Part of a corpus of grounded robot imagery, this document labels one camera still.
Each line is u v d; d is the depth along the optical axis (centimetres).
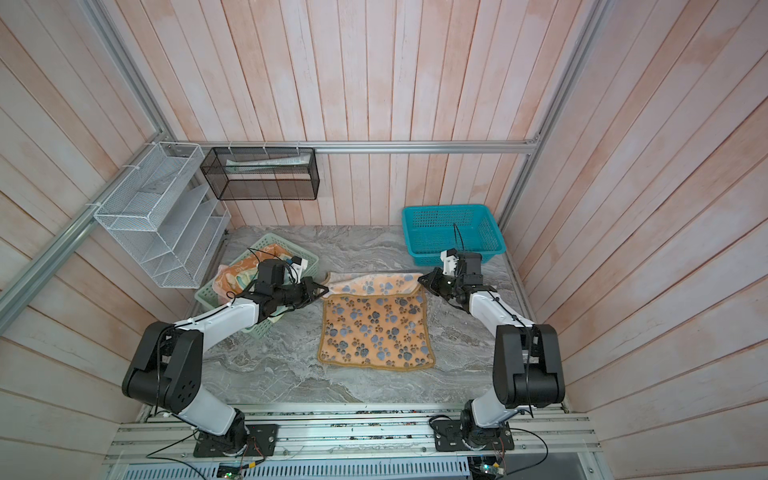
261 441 73
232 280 93
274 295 72
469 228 128
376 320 95
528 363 50
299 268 85
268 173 104
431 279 81
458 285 72
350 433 75
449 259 86
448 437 73
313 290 81
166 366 46
